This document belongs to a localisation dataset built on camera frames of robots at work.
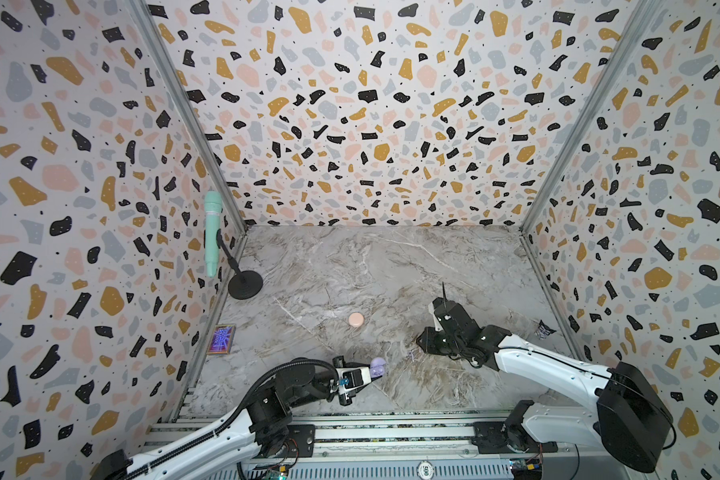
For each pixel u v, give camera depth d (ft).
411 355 2.88
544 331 2.95
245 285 3.40
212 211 2.62
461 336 2.10
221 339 2.94
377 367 2.18
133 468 1.46
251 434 1.75
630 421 1.35
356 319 3.12
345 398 2.06
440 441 2.47
